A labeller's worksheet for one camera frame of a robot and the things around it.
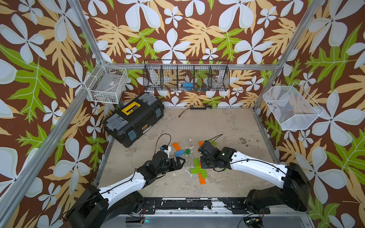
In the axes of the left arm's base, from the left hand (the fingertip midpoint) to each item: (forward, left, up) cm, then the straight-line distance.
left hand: (181, 160), depth 82 cm
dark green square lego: (+9, -4, -7) cm, 12 cm away
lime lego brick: (-4, -9, -7) cm, 12 cm away
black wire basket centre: (+54, -3, +22) cm, 58 cm away
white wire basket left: (+38, +47, +25) cm, 65 cm away
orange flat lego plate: (+15, +4, -9) cm, 18 cm away
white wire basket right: (+24, -66, +20) cm, 72 cm away
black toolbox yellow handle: (+18, +35, +9) cm, 41 cm away
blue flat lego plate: (+9, +1, -7) cm, 11 cm away
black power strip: (+51, -13, -7) cm, 53 cm away
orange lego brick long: (-9, -12, -8) cm, 17 cm away
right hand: (-1, -11, -1) cm, 11 cm away
